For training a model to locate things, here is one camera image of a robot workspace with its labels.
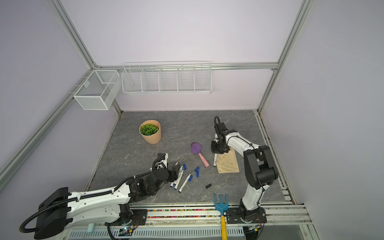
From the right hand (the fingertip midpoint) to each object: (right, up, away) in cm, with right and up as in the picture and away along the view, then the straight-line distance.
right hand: (216, 151), depth 94 cm
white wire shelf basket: (-32, +49, +5) cm, 59 cm away
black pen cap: (-6, -18, -10) cm, 21 cm away
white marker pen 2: (-25, -7, -2) cm, 26 cm away
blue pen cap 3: (-11, -12, -6) cm, 18 cm away
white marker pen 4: (-19, -16, -9) cm, 27 cm away
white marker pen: (-1, -4, -2) cm, 5 cm away
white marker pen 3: (-26, -16, -11) cm, 33 cm away
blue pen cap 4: (-16, -14, -7) cm, 22 cm away
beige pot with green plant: (-41, +13, 0) cm, 43 cm away
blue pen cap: (-20, -9, -2) cm, 22 cm away
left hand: (-24, -5, -14) cm, 28 cm away
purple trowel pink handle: (-13, +2, +3) cm, 13 cm away
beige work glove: (+7, -6, -2) cm, 10 cm away
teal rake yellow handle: (+1, -25, -18) cm, 31 cm away
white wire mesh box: (-76, +38, +1) cm, 85 cm away
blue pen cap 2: (-12, -10, -2) cm, 16 cm away
